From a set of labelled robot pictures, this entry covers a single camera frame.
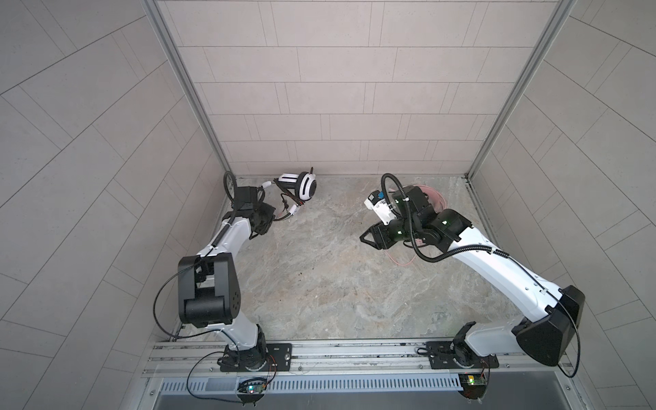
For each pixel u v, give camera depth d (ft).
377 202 2.07
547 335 1.23
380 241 2.00
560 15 2.34
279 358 2.31
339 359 2.37
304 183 2.71
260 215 2.65
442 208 3.44
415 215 1.76
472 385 2.23
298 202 2.79
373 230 2.06
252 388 2.11
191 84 2.84
